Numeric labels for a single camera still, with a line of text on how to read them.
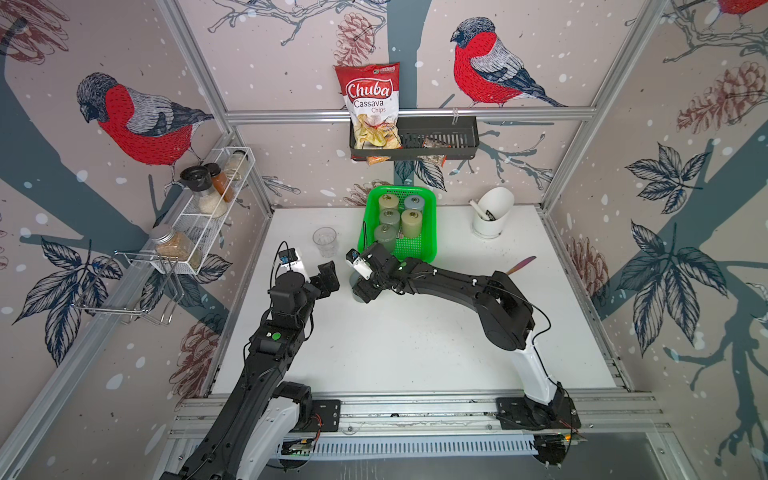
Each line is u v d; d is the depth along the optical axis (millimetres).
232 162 925
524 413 722
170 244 600
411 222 1067
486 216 1074
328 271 698
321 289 685
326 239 1080
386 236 1024
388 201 1129
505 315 527
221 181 761
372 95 816
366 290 816
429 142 922
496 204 1072
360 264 815
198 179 685
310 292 591
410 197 1134
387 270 712
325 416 730
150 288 672
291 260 647
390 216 1067
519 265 1035
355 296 883
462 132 951
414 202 1104
